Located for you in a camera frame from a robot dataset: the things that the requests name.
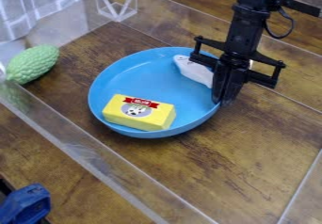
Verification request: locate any blue plastic clamp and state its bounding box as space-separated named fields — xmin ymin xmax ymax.
xmin=0 ymin=184 xmax=52 ymax=224

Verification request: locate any blue round tray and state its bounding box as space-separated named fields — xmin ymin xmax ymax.
xmin=89 ymin=47 xmax=221 ymax=138

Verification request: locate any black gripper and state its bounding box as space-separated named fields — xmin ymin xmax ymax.
xmin=190 ymin=4 xmax=286 ymax=106

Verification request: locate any clear acrylic barrier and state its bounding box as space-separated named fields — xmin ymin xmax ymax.
xmin=0 ymin=0 xmax=322 ymax=224

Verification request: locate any green bumpy toy gourd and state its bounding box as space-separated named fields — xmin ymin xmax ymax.
xmin=7 ymin=44 xmax=59 ymax=85

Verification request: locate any white toy fish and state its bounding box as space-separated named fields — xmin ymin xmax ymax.
xmin=174 ymin=55 xmax=213 ymax=88

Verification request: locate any yellow butter box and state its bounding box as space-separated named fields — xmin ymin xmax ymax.
xmin=102 ymin=94 xmax=177 ymax=131

